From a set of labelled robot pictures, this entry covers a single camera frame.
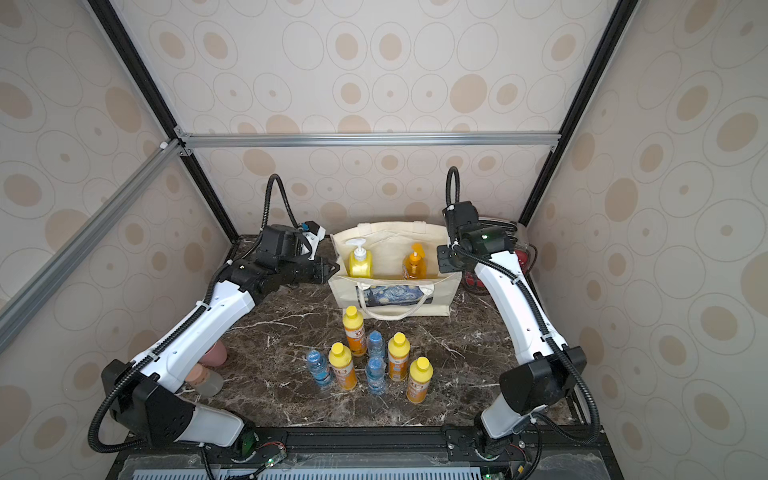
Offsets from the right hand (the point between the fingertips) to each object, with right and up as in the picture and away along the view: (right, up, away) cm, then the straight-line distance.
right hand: (466, 258), depth 78 cm
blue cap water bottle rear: (-24, -22, -2) cm, 33 cm away
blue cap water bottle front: (-23, -29, -6) cm, 37 cm away
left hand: (-31, -2, -3) cm, 31 cm away
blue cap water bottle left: (-38, -28, -4) cm, 47 cm away
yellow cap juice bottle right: (-13, -26, -12) cm, 32 cm away
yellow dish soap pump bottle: (-29, 0, +7) cm, 29 cm away
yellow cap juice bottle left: (-31, -24, -10) cm, 41 cm away
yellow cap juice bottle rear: (-29, -16, -4) cm, 34 cm away
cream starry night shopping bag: (-21, -10, +8) cm, 25 cm away
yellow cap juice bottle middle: (-18, -22, -8) cm, 29 cm away
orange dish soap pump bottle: (-13, -2, +9) cm, 16 cm away
